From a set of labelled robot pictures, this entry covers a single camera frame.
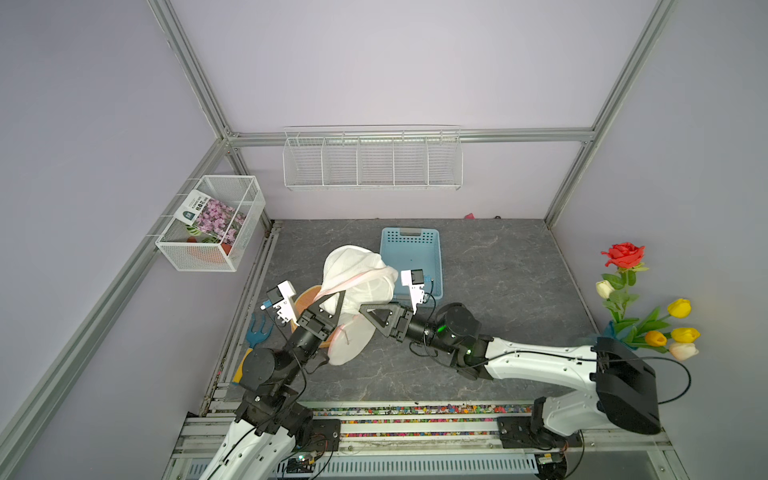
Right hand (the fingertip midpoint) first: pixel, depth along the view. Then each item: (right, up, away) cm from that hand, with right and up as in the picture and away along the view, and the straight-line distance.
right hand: (362, 310), depth 59 cm
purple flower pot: (-38, +19, +15) cm, 45 cm away
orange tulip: (+58, -5, -1) cm, 58 cm away
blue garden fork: (-38, -16, +34) cm, 53 cm away
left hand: (-3, +4, 0) cm, 5 cm away
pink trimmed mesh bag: (-3, -8, +6) cm, 10 cm away
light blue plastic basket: (+11, +13, +50) cm, 53 cm away
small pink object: (+38, +26, +65) cm, 79 cm away
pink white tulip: (+63, -8, -1) cm, 64 cm away
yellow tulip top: (+68, 0, +4) cm, 68 cm away
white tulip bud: (+55, +3, +9) cm, 56 cm away
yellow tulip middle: (+64, -5, 0) cm, 65 cm away
